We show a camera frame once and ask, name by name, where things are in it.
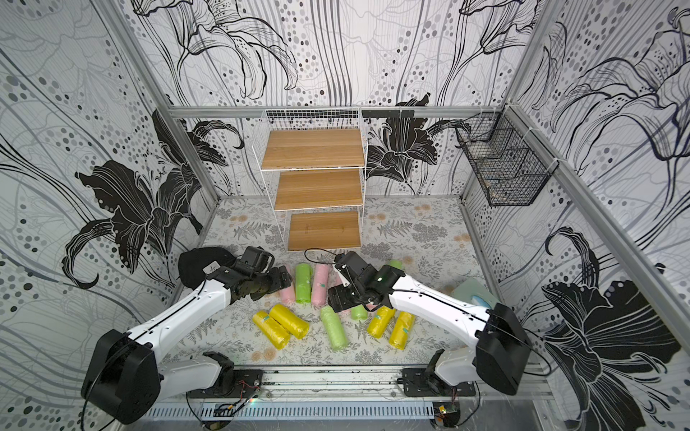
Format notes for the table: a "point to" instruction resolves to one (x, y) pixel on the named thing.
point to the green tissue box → (473, 291)
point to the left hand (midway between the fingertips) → (285, 287)
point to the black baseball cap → (192, 262)
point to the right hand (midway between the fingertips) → (341, 296)
